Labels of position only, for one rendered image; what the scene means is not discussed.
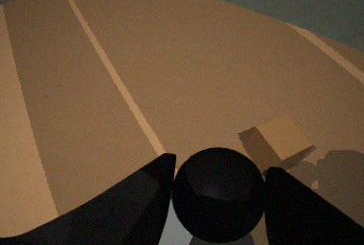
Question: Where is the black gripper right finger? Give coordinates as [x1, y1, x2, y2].
[264, 166, 364, 245]

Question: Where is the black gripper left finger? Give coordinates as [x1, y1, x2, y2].
[0, 153, 177, 245]

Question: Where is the brown cube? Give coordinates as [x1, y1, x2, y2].
[244, 115, 314, 178]

